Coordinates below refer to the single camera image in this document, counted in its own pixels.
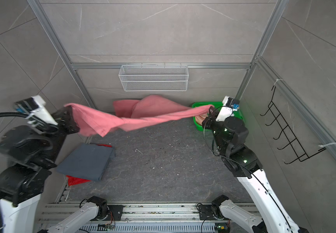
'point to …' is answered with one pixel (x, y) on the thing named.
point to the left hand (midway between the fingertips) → (73, 103)
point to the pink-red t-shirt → (128, 113)
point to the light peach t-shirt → (199, 119)
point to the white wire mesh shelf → (151, 78)
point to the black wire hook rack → (287, 133)
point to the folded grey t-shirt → (90, 161)
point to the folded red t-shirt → (72, 181)
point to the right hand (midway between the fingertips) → (209, 106)
